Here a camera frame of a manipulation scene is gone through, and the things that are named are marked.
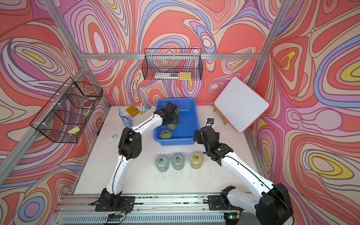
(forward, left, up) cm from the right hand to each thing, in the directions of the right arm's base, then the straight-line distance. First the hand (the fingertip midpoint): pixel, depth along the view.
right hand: (204, 135), depth 82 cm
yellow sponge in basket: (-2, +69, +12) cm, 70 cm away
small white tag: (+9, +62, -14) cm, 64 cm away
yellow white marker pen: (+35, +47, -14) cm, 60 cm away
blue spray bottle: (+20, +53, -9) cm, 58 cm away
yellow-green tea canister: (-12, +5, -8) cm, 15 cm away
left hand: (+22, +19, -10) cm, 31 cm away
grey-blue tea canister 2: (-12, +16, -8) cm, 22 cm away
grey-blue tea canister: (-12, +26, -8) cm, 30 cm away
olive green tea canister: (+18, +21, -14) cm, 31 cm away
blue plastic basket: (+22, +8, -16) cm, 29 cm away
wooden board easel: (+21, -20, -13) cm, 31 cm away
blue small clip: (+41, +42, -15) cm, 60 cm away
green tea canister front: (+6, +24, -7) cm, 26 cm away
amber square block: (+37, +54, -14) cm, 67 cm away
